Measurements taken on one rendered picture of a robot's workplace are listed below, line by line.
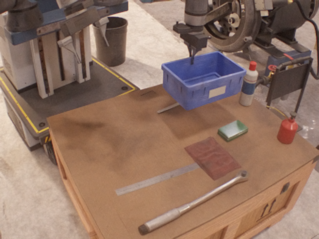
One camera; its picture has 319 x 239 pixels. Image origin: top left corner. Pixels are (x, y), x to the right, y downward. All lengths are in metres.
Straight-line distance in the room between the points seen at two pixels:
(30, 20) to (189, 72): 0.75
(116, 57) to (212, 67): 1.43
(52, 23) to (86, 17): 0.49
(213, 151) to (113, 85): 0.89
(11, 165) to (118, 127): 0.88
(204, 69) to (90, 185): 0.71
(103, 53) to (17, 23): 1.39
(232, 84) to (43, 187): 1.16
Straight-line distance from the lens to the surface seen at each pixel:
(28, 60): 1.97
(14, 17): 1.50
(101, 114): 1.49
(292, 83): 2.12
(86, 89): 1.95
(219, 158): 1.28
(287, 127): 1.40
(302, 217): 1.83
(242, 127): 1.43
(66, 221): 1.68
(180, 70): 1.38
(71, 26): 1.05
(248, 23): 2.33
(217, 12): 2.55
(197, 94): 1.23
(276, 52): 2.80
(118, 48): 2.75
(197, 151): 1.30
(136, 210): 1.11
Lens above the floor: 1.37
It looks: 37 degrees down
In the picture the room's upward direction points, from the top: 4 degrees clockwise
